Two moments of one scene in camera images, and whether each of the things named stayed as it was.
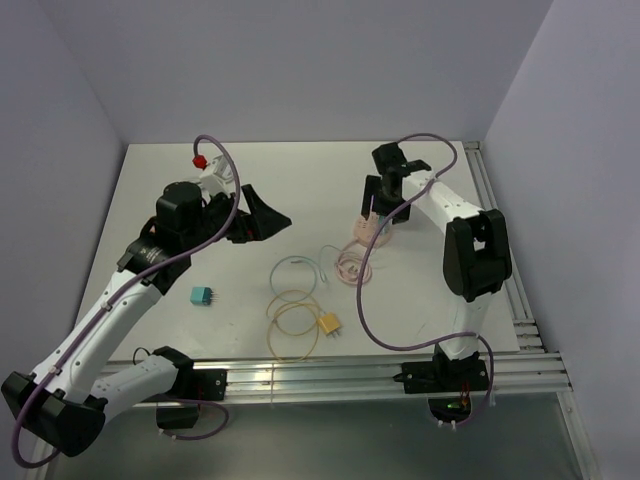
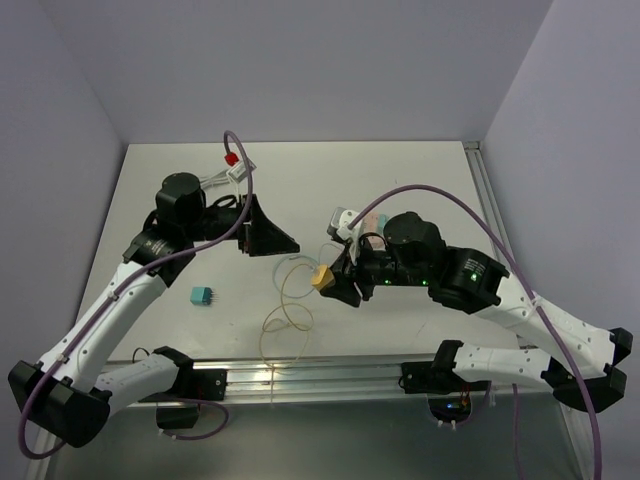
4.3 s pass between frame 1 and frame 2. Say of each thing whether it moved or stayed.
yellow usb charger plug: moved
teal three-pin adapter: stayed
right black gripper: moved
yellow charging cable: moved
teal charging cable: moved
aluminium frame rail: stayed
